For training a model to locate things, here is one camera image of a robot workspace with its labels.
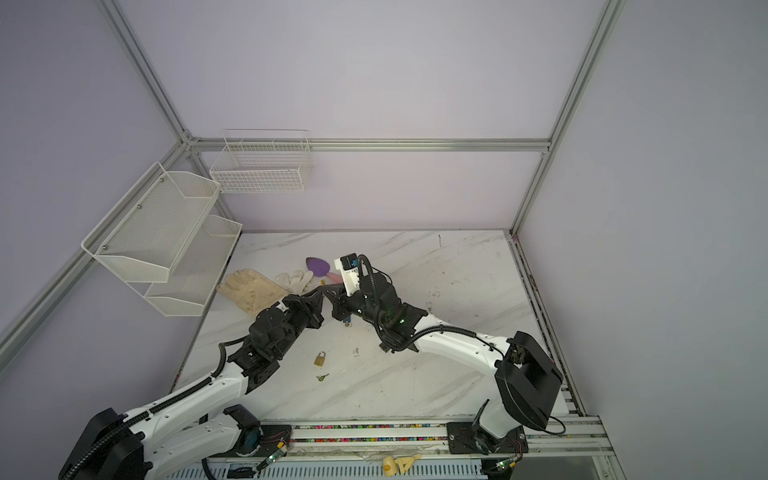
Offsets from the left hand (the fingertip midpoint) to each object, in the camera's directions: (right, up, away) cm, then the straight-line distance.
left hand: (324, 283), depth 76 cm
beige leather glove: (-31, -5, +25) cm, 40 cm away
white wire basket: (-25, +39, +19) cm, 50 cm away
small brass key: (-2, -28, +8) cm, 29 cm away
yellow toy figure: (+17, -42, -8) cm, 46 cm away
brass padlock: (-4, -24, +11) cm, 27 cm away
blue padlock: (+3, -14, +19) cm, 24 cm away
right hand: (0, -1, -4) cm, 5 cm away
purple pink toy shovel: (-9, +3, +32) cm, 33 cm away
